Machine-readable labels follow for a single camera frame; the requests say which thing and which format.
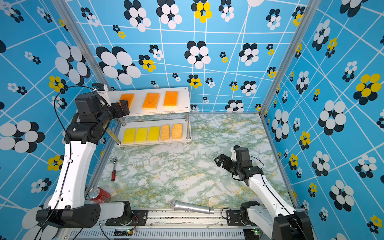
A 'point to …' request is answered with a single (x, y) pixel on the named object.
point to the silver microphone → (176, 205)
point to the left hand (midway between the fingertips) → (118, 101)
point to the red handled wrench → (114, 160)
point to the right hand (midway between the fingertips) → (221, 162)
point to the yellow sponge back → (129, 136)
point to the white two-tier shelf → (157, 116)
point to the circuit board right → (258, 231)
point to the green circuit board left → (125, 232)
